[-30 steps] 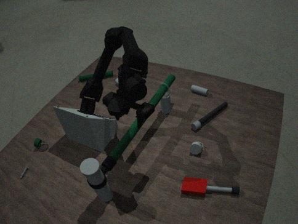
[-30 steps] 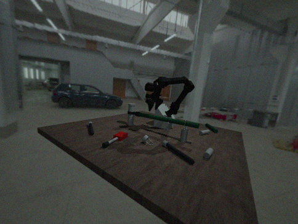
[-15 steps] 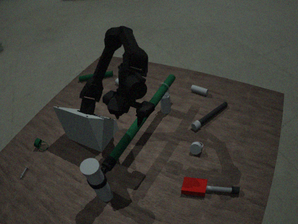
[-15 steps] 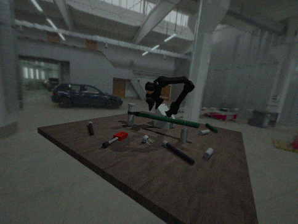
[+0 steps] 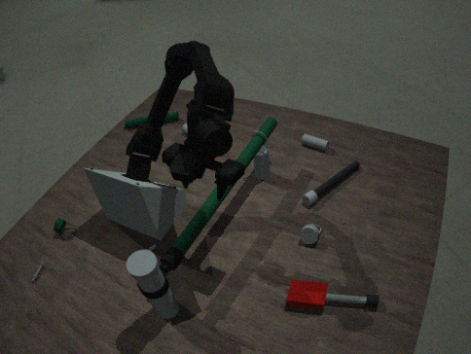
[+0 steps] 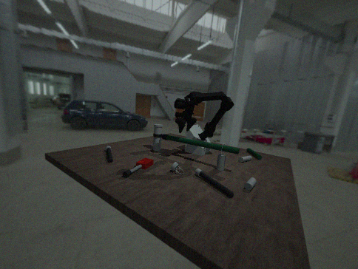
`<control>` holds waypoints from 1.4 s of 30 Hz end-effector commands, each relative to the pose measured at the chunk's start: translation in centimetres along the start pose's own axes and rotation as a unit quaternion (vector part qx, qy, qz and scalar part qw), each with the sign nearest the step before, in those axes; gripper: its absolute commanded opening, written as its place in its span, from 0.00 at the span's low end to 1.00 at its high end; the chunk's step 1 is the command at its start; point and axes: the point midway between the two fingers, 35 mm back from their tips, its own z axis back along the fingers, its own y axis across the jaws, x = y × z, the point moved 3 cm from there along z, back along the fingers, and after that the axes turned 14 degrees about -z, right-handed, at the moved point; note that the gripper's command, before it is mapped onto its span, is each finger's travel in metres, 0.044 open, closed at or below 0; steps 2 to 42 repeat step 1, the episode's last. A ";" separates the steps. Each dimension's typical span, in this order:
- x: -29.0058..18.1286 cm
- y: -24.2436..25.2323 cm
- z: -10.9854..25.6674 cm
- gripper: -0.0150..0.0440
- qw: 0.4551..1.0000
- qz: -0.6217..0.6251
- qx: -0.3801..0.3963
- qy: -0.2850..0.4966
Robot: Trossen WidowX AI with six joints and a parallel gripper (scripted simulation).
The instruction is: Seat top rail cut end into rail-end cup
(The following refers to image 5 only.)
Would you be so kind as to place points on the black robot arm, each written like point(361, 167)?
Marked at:
point(204, 123)

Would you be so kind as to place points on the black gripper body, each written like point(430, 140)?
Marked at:
point(226, 173)

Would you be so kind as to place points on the short white cylinder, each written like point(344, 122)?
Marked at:
point(315, 142)

